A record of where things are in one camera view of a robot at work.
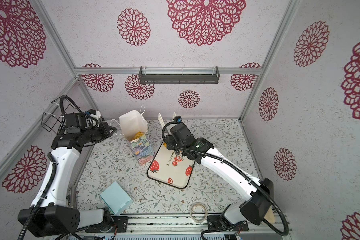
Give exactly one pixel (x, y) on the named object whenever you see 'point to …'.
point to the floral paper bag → (135, 129)
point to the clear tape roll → (191, 214)
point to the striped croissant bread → (137, 135)
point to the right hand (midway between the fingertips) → (169, 135)
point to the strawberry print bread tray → (168, 168)
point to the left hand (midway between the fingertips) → (116, 131)
